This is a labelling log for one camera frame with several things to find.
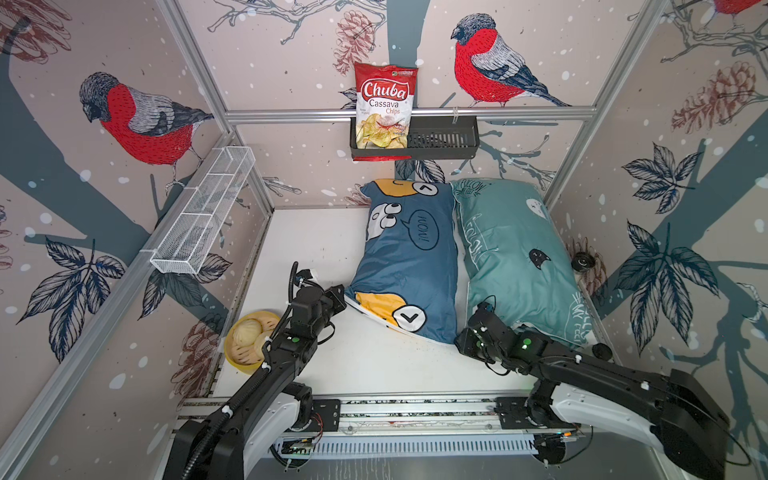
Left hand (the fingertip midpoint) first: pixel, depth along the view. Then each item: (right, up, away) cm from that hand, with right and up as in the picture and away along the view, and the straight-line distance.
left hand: (348, 280), depth 84 cm
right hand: (+31, -17, -1) cm, 35 cm away
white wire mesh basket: (-39, +20, -5) cm, 44 cm away
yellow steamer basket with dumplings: (-28, -16, -3) cm, 32 cm away
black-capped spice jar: (+72, +4, +6) cm, 72 cm away
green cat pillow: (+50, +7, +4) cm, 50 cm away
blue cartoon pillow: (+17, +2, +2) cm, 17 cm away
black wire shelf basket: (+27, +48, +23) cm, 60 cm away
